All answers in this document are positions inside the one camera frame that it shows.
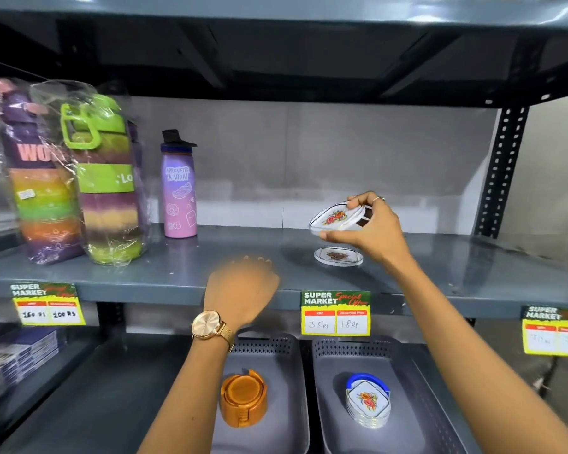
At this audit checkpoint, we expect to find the purple rainbow striped bottle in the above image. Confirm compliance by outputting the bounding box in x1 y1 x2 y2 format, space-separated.
0 79 85 265

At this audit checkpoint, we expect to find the striped bottle with green lid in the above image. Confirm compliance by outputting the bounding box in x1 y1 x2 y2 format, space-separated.
60 94 148 267

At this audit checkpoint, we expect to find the orange coaster set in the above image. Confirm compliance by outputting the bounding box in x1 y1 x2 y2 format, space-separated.
219 369 269 429

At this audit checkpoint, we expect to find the stack of wrapped packets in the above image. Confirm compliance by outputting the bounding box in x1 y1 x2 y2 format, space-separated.
0 328 60 402

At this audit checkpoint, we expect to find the person's left forearm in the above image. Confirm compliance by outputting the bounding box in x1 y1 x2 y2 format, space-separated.
137 325 235 454

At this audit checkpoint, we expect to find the white floral coaster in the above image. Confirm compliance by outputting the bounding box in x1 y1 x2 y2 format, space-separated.
314 247 364 268
309 202 373 235

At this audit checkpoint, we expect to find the lilac bottle with black cap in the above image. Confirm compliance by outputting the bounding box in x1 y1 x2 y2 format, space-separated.
160 129 198 240

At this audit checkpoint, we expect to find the gold wristwatch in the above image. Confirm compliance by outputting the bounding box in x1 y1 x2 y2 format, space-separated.
191 310 237 353

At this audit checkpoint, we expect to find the person's left hand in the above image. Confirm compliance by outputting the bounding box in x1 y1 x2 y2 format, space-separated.
203 255 281 332

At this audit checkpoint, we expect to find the person's right forearm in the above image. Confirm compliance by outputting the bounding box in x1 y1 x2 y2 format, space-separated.
383 255 568 454

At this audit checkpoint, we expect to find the person's right hand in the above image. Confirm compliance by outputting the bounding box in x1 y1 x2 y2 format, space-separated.
319 191 413 275

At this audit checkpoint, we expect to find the grey metal shelf rack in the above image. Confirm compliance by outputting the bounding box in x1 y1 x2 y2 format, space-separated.
0 0 568 454

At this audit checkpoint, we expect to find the grey perforated basket with handle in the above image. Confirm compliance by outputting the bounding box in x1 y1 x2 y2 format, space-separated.
210 333 311 454

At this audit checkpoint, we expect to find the white coaster set blue holder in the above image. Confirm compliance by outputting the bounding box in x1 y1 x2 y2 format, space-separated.
345 373 392 429

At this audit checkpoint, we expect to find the yellow green price label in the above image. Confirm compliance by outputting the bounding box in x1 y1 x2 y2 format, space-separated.
10 282 86 327
300 290 372 337
521 305 568 359

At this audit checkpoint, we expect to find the dark purple bottle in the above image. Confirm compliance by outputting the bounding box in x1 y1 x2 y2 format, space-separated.
126 120 151 251

